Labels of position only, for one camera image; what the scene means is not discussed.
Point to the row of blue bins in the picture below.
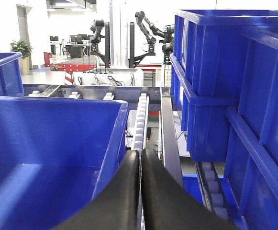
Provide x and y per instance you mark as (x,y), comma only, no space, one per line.
(213,72)

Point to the red machine frame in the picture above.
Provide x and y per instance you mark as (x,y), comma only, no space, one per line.
(71,66)

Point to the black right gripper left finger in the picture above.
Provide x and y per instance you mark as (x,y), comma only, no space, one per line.
(114,206)

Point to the green potted plant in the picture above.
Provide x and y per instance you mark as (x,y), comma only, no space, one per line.
(21,48)

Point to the red white striped post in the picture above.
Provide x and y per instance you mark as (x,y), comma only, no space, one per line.
(68,77)

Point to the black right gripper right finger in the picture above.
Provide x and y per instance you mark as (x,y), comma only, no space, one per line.
(165,206)

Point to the black robot arm on stand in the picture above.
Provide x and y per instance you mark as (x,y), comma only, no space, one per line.
(168,45)
(144,26)
(96,36)

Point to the desk with monitors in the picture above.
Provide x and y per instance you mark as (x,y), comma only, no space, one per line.
(75,49)

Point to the blue plastic bin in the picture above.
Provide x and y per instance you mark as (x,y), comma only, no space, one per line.
(45,131)

